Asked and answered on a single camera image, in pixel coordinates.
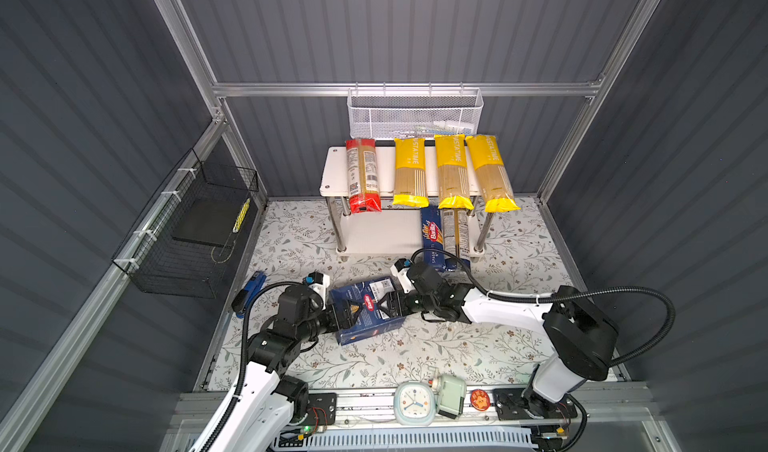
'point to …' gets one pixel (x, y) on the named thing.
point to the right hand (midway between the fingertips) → (386, 306)
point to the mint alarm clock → (414, 403)
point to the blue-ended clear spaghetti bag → (457, 238)
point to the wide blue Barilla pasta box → (374, 316)
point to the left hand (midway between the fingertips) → (351, 309)
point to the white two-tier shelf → (393, 230)
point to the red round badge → (480, 400)
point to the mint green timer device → (451, 392)
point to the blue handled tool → (242, 297)
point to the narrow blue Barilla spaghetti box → (432, 238)
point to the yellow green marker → (241, 215)
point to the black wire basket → (182, 243)
